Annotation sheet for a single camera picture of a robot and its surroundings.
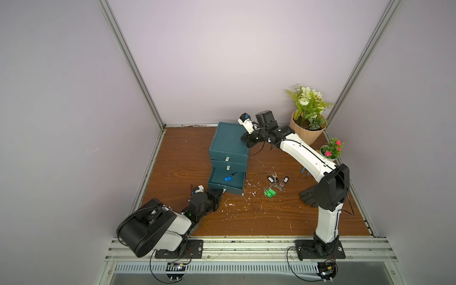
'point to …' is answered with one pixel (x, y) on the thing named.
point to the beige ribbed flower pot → (309, 127)
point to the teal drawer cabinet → (228, 156)
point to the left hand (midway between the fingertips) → (227, 189)
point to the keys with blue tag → (229, 178)
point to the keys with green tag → (269, 192)
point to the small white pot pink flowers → (331, 152)
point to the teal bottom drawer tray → (233, 181)
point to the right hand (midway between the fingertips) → (242, 132)
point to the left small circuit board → (175, 271)
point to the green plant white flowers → (310, 107)
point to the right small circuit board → (326, 270)
